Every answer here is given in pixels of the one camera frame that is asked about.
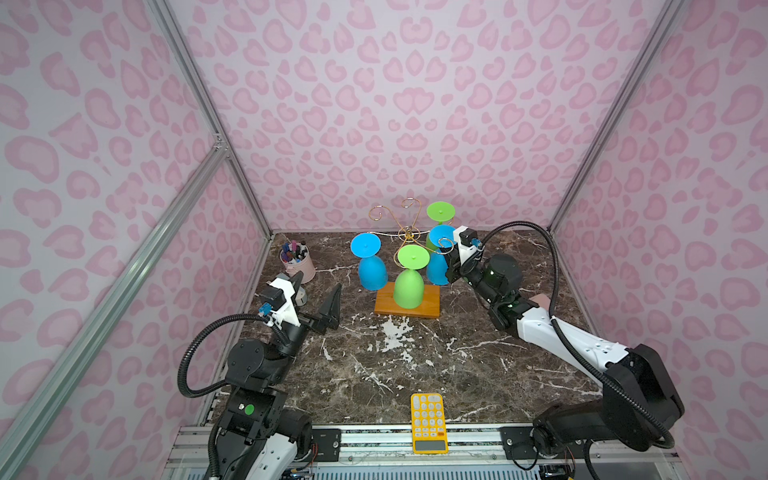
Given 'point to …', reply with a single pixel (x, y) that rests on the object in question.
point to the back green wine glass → (439, 212)
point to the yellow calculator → (428, 424)
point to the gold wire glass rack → (409, 233)
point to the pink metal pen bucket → (295, 257)
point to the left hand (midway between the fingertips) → (319, 276)
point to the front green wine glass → (408, 285)
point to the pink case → (542, 300)
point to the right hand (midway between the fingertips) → (444, 239)
